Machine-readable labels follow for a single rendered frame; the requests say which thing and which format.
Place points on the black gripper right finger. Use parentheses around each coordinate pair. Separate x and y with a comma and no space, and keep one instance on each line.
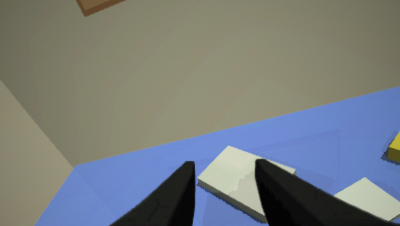
(288,200)

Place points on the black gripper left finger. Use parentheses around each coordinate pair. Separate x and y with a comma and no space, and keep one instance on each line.
(171,204)

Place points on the yellow rectangular block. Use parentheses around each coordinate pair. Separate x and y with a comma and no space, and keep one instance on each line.
(394,149)

